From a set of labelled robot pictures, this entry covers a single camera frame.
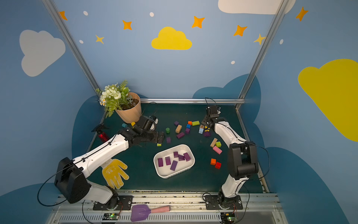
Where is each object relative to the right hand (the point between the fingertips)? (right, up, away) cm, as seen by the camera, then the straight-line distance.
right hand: (209, 119), depth 95 cm
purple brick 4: (-20, -12, +8) cm, 25 cm away
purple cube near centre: (-29, -14, +3) cm, 32 cm away
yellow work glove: (-63, -33, -11) cm, 72 cm away
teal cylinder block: (-64, -4, +10) cm, 65 cm away
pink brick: (+6, -21, +1) cm, 22 cm away
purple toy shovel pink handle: (-41, -48, -25) cm, 68 cm away
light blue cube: (-5, -8, +9) cm, 13 cm away
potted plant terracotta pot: (-60, +11, +7) cm, 62 cm away
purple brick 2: (-28, -26, -6) cm, 39 cm away
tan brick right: (+4, -16, +4) cm, 17 cm away
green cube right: (+6, -17, +1) cm, 18 cm away
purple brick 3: (-25, -29, -7) cm, 39 cm away
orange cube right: (+1, -27, -7) cm, 28 cm away
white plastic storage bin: (-30, -33, -9) cm, 46 cm away
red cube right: (+4, -29, -8) cm, 30 cm away
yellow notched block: (0, -8, +9) cm, 12 cm away
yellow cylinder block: (-56, -3, +8) cm, 57 cm away
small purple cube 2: (-23, -23, -4) cm, 33 cm away
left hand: (-32, -9, -13) cm, 35 cm away
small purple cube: (-16, -25, -4) cm, 30 cm away
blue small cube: (-14, -5, +10) cm, 18 cm away
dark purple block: (-20, -25, -4) cm, 32 cm away
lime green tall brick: (-35, -18, +1) cm, 40 cm away
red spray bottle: (-72, -10, -4) cm, 73 cm away
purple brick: (-33, -27, -7) cm, 44 cm away
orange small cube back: (-13, -2, +13) cm, 19 cm away
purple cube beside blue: (-15, -8, +9) cm, 20 cm away
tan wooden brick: (-22, -7, +10) cm, 25 cm away
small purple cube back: (-24, -3, +13) cm, 27 cm away
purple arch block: (0, -11, +8) cm, 14 cm away
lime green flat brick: (-7, -3, +16) cm, 18 cm away
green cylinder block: (-30, -8, +9) cm, 32 cm away
